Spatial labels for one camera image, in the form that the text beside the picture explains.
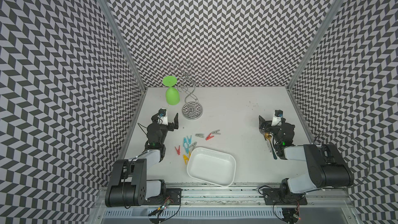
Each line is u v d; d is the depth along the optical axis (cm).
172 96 86
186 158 84
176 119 84
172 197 72
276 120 78
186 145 91
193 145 89
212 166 83
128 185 42
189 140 91
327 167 44
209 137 93
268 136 91
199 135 94
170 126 78
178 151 87
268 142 91
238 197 75
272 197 72
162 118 74
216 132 94
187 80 85
